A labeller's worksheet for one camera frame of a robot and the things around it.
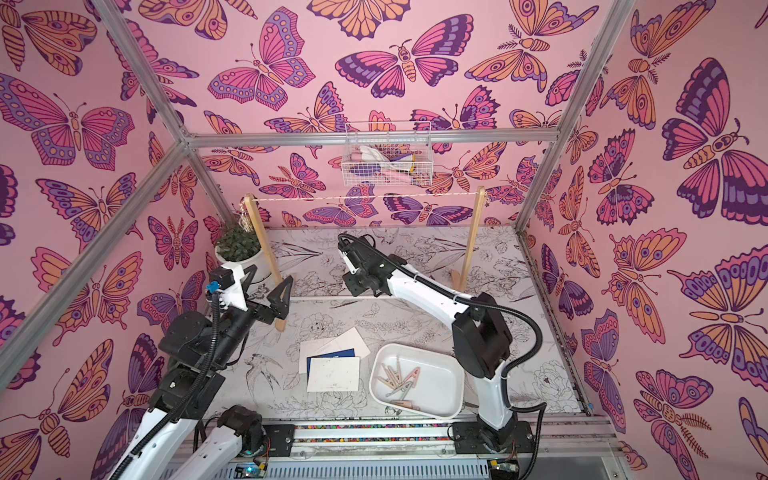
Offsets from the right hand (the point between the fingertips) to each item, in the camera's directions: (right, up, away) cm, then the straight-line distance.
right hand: (356, 273), depth 88 cm
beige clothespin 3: (+17, -28, -5) cm, 33 cm away
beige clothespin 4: (+12, -28, -5) cm, 31 cm away
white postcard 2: (-3, -21, +2) cm, 21 cm away
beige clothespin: (+9, -29, -7) cm, 32 cm away
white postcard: (-6, -29, -3) cm, 29 cm away
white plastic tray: (+24, -31, -6) cm, 40 cm away
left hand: (-15, +2, -25) cm, 29 cm away
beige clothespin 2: (+14, -33, -11) cm, 38 cm away
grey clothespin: (+14, -31, -7) cm, 35 cm away
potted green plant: (-38, +9, +6) cm, 39 cm away
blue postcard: (-4, -23, -1) cm, 24 cm away
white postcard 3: (-15, -23, +2) cm, 28 cm away
